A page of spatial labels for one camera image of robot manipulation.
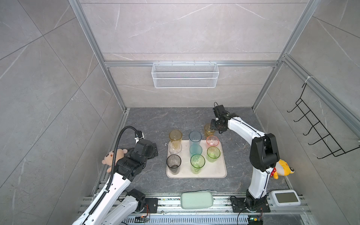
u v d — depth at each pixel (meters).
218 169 0.86
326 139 0.65
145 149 0.54
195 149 0.90
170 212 0.73
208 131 1.02
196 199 0.75
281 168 0.80
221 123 0.70
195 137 0.89
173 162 0.84
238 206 0.73
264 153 0.51
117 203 0.46
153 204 0.73
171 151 0.88
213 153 0.92
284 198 0.73
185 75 1.02
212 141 0.96
